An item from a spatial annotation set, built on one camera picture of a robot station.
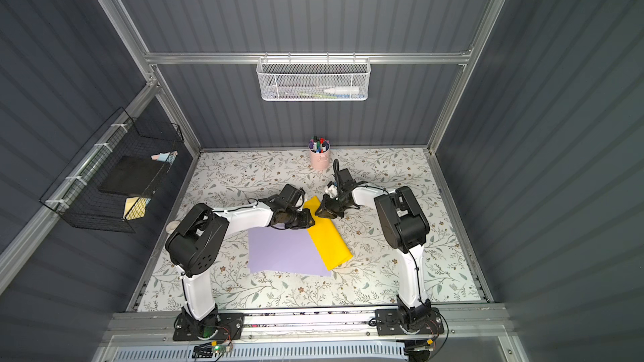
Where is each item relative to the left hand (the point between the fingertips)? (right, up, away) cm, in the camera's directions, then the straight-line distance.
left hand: (316, 225), depth 93 cm
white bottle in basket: (+10, +51, 0) cm, 52 cm away
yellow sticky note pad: (-43, +11, -32) cm, 55 cm away
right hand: (0, +3, +3) cm, 4 cm away
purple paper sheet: (-9, -8, -5) cm, 13 cm away
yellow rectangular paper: (+4, -5, -1) cm, 7 cm away
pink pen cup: (+1, +30, +12) cm, 32 cm away
